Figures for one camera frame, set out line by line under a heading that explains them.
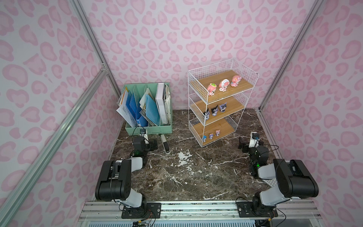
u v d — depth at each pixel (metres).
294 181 0.45
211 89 0.67
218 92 0.71
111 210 0.75
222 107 0.81
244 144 0.83
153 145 0.86
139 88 1.03
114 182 0.45
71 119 0.64
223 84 0.68
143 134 0.82
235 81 0.72
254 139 0.77
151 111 0.94
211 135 0.98
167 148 0.93
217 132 1.00
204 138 0.98
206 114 0.78
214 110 0.79
